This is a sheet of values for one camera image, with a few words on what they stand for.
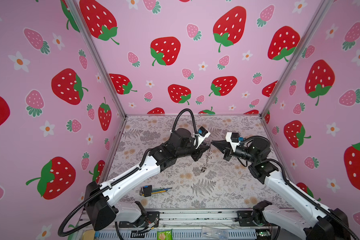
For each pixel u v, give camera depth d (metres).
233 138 0.56
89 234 0.67
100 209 0.37
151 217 0.75
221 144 0.64
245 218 0.73
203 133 0.58
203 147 0.62
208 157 0.68
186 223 0.73
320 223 0.39
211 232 0.70
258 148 0.54
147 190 0.82
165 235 0.69
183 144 0.55
